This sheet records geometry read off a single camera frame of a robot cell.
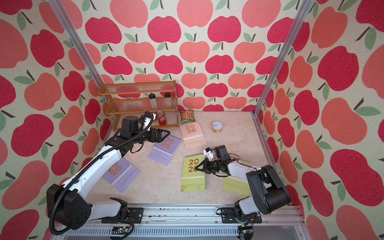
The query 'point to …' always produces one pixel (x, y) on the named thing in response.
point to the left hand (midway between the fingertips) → (164, 134)
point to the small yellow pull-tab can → (217, 127)
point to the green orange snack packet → (187, 116)
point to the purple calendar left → (121, 175)
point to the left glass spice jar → (152, 97)
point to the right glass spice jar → (167, 96)
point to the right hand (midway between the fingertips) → (197, 171)
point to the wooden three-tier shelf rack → (134, 98)
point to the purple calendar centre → (163, 151)
